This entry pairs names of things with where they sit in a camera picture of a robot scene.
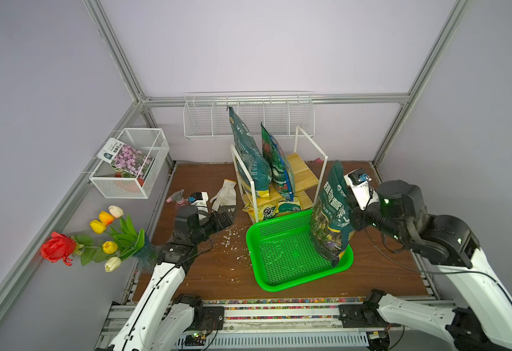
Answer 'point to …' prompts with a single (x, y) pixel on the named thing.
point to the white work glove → (226, 197)
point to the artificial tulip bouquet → (125, 243)
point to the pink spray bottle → (178, 198)
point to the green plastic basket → (284, 254)
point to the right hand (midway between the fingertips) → (348, 196)
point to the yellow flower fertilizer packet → (264, 211)
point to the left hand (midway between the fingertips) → (230, 212)
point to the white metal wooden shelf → (298, 197)
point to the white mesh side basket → (113, 183)
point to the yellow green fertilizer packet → (286, 208)
